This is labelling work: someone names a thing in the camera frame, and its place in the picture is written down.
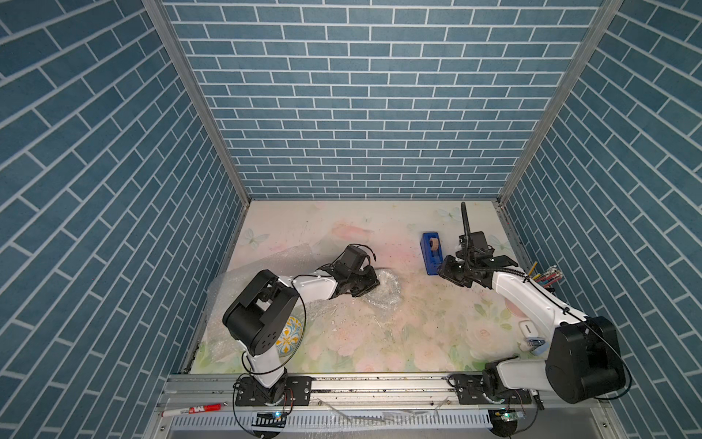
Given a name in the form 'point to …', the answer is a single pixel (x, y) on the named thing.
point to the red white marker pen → (190, 411)
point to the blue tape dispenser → (431, 259)
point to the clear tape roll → (433, 243)
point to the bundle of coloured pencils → (547, 277)
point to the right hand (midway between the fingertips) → (442, 271)
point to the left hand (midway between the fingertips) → (388, 285)
